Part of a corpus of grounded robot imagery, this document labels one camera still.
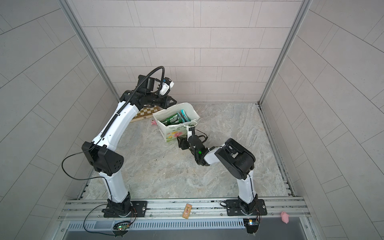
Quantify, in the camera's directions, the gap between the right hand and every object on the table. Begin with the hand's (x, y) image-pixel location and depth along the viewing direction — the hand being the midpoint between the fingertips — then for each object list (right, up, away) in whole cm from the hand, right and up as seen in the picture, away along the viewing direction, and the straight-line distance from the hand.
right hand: (181, 137), depth 92 cm
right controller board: (+36, -37, -24) cm, 56 cm away
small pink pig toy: (-20, +9, +10) cm, 24 cm away
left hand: (+1, +22, -16) cm, 27 cm away
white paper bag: (-5, +4, -8) cm, 11 cm away
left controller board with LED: (-23, -36, -28) cm, 51 cm away
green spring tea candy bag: (-5, +11, -3) cm, 13 cm away
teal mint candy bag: (+2, +13, -1) cm, 13 cm away
